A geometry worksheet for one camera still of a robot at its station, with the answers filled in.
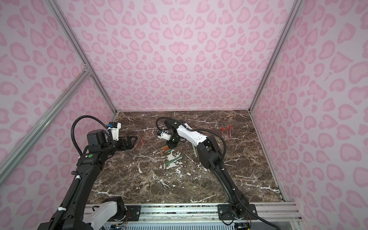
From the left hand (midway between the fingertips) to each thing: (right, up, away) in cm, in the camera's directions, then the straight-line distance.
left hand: (129, 135), depth 78 cm
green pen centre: (+36, -11, +18) cm, 42 cm away
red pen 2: (+17, -11, +19) cm, 28 cm away
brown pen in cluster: (+15, -10, +20) cm, 27 cm away
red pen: (+58, +1, +30) cm, 65 cm away
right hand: (+21, -7, +19) cm, 29 cm away
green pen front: (+22, -17, +15) cm, 32 cm away
